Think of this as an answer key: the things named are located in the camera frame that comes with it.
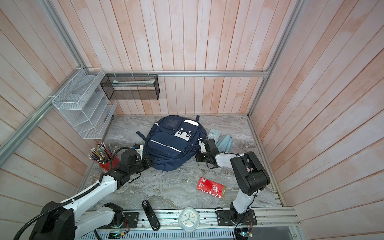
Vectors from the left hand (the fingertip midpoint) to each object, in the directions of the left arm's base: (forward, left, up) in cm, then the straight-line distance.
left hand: (155, 161), depth 84 cm
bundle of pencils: (+1, +28, +7) cm, 29 cm away
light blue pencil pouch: (+15, -43, -5) cm, 46 cm away
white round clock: (-28, -20, -6) cm, 35 cm away
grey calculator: (+26, -39, -8) cm, 47 cm away
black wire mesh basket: (+53, +23, +14) cm, 59 cm away
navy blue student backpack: (+16, -8, -4) cm, 18 cm away
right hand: (+9, -25, -9) cm, 28 cm away
